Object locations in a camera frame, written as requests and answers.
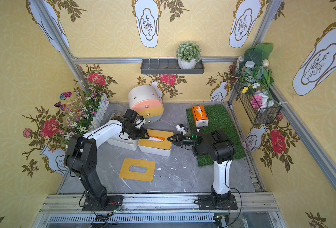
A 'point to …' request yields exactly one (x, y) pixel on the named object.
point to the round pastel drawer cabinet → (145, 100)
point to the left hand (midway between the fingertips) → (142, 137)
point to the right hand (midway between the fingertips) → (175, 135)
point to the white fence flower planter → (84, 113)
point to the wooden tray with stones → (114, 113)
